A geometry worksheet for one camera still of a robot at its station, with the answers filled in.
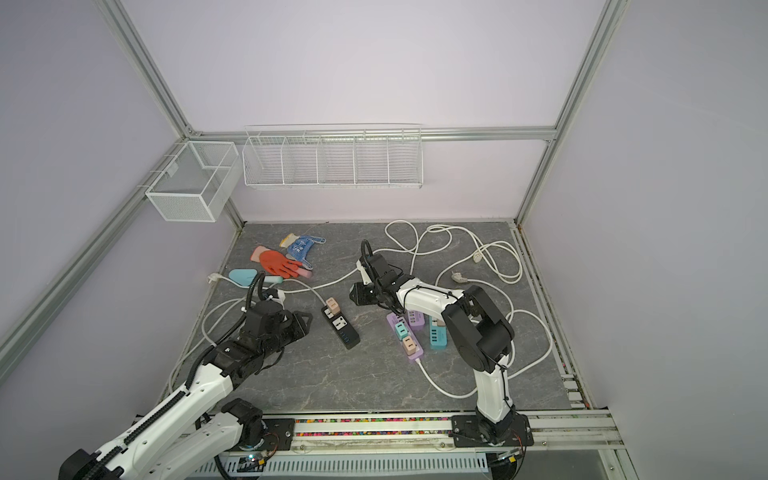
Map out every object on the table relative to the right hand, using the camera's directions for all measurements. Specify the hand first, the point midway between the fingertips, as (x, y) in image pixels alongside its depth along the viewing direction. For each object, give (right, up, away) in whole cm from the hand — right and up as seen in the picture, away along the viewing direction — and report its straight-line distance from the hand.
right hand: (353, 296), depth 92 cm
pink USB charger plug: (-6, -2, -3) cm, 7 cm away
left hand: (-10, -5, -11) cm, 16 cm away
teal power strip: (+26, -11, -5) cm, 28 cm away
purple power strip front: (+12, -7, -1) cm, 14 cm away
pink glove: (-39, +12, +18) cm, 45 cm away
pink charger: (+17, -12, -11) cm, 23 cm away
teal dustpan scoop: (-40, +5, +13) cm, 43 cm away
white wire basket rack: (-8, +46, +8) cm, 48 cm away
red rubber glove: (-29, +9, +13) cm, 33 cm away
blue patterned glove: (-24, +16, +20) cm, 35 cm away
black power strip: (-3, -9, -2) cm, 10 cm away
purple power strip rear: (+19, -7, -1) cm, 21 cm away
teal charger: (+15, -8, -7) cm, 18 cm away
